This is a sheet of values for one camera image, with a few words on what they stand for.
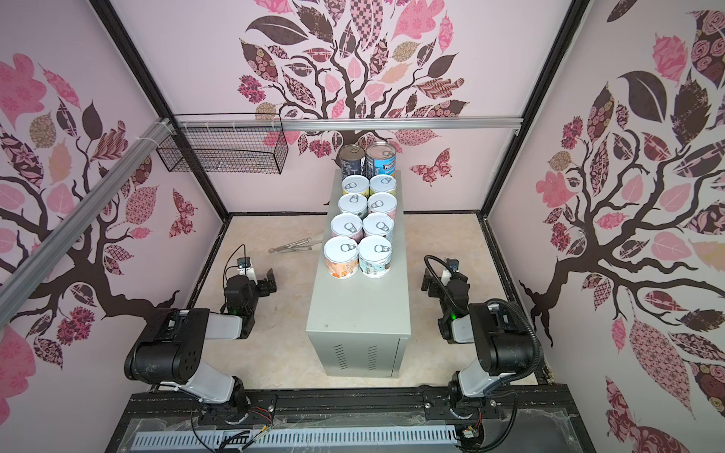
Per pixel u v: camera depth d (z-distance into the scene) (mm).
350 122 931
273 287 876
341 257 573
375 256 578
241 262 794
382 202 680
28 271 516
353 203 684
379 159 727
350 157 727
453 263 794
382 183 727
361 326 537
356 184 725
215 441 697
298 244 1099
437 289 834
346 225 632
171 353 450
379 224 632
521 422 709
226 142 949
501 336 467
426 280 834
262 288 851
